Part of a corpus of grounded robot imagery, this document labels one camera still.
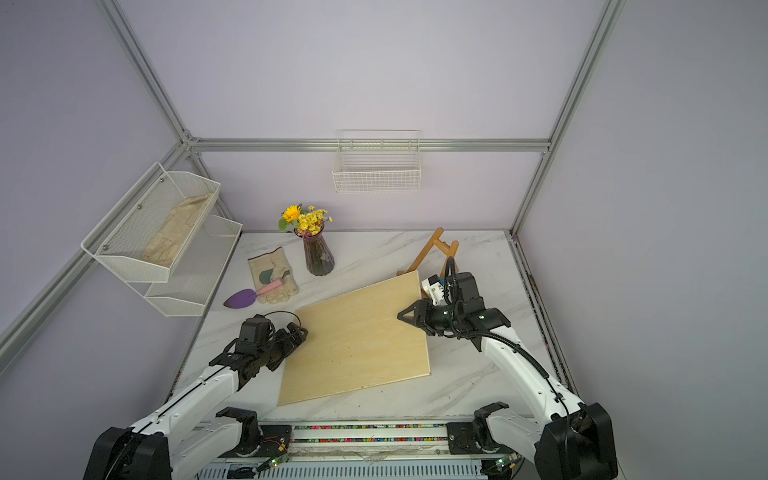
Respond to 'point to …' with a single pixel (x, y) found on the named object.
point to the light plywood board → (355, 341)
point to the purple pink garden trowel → (246, 298)
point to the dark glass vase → (319, 258)
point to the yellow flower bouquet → (308, 222)
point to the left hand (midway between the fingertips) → (300, 346)
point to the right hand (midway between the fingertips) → (404, 322)
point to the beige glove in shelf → (169, 240)
